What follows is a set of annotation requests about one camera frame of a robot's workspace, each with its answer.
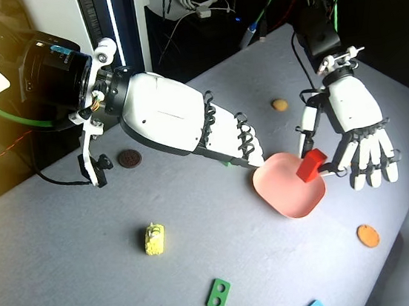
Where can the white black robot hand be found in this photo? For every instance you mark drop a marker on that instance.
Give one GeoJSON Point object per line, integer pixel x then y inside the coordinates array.
{"type": "Point", "coordinates": [162, 109]}
{"type": "Point", "coordinates": [351, 105]}

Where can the red block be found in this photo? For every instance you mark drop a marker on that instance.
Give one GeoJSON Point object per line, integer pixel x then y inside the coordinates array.
{"type": "Point", "coordinates": [311, 168]}

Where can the white spare robot hand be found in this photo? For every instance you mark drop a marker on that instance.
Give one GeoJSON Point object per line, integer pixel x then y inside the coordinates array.
{"type": "Point", "coordinates": [163, 1]}

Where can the pink square bowl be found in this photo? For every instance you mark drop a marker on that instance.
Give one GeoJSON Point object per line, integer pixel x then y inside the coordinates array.
{"type": "Point", "coordinates": [288, 198]}

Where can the green flat two-hole block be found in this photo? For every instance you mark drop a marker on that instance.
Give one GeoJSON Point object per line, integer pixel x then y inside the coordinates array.
{"type": "Point", "coordinates": [212, 301]}

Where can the dark chocolate round cookie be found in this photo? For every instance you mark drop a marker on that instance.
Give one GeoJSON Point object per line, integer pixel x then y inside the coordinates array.
{"type": "Point", "coordinates": [129, 158]}

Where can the tan round cookie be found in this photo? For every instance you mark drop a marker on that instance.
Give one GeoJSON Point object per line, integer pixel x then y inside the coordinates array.
{"type": "Point", "coordinates": [279, 105]}

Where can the black usb plug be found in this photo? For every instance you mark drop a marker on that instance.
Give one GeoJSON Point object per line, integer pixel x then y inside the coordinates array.
{"type": "Point", "coordinates": [263, 32]}

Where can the yellow toy corn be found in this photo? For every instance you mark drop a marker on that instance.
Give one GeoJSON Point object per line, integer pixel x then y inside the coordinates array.
{"type": "Point", "coordinates": [155, 241]}

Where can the orange-brown round cookie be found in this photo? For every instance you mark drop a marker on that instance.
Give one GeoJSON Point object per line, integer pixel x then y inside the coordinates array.
{"type": "Point", "coordinates": [368, 236]}

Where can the white robot torso column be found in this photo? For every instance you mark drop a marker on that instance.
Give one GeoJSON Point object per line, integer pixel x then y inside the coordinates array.
{"type": "Point", "coordinates": [60, 14]}

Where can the grey table cloth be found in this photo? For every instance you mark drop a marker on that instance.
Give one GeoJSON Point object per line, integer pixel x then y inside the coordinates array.
{"type": "Point", "coordinates": [94, 286]}

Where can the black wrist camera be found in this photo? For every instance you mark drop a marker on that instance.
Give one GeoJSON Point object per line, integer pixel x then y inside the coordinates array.
{"type": "Point", "coordinates": [103, 163]}

